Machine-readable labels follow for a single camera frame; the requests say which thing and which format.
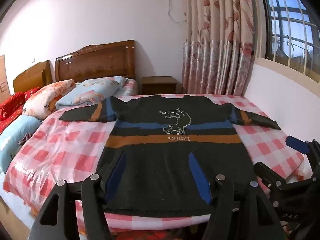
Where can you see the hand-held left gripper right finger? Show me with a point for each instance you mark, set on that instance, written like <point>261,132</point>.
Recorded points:
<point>200,178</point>

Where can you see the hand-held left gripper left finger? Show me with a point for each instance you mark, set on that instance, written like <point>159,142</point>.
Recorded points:
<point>117,176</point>

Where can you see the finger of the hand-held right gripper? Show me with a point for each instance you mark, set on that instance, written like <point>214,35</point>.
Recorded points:
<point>297,145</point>
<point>268,173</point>

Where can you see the dark striped knit sweater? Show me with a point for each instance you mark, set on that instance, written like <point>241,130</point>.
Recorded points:
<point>162,160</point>

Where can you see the bed with pink checked sheet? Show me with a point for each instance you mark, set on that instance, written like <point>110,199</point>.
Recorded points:
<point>70,140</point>

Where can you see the red patterned fabric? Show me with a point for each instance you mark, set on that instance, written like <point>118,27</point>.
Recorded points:
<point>150,235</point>

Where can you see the light blue floral pillow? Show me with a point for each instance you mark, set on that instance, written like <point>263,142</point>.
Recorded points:
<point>85,92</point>

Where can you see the pink floral bedsheet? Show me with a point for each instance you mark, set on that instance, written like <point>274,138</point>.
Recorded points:
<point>131,86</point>

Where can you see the wooden nightstand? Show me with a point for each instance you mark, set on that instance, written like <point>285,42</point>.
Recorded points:
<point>160,85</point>

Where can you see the orange floral folded quilt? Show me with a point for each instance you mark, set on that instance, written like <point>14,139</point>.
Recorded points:
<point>45,97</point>

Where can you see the light blue blanket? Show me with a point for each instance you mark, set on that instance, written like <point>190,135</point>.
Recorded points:
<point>15,135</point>

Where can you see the barred window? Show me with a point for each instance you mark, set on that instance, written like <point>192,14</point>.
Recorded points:
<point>287,30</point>

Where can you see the large wooden headboard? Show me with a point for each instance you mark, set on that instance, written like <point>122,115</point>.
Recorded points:
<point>100,60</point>

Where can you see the red blanket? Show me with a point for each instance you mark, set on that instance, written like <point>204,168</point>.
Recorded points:
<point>12,105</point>

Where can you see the pink floral curtain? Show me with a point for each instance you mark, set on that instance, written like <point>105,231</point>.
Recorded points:
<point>220,42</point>

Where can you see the small wooden headboard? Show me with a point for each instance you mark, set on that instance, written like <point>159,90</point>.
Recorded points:
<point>32,77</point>

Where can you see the cardboard box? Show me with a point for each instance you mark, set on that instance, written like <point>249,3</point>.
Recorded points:
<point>3,77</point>

